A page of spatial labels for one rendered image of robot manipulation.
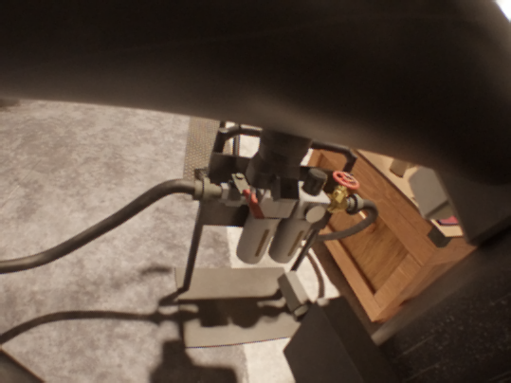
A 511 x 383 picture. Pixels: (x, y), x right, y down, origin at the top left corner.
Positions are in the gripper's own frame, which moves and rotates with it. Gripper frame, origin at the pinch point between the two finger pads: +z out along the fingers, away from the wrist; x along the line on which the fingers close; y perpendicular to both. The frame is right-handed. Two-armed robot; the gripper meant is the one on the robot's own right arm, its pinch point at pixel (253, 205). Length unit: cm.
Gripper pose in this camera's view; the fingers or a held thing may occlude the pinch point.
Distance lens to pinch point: 49.5
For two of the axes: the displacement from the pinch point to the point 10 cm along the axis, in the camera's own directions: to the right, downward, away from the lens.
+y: 2.7, 5.7, -7.7
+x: 9.2, 0.9, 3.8
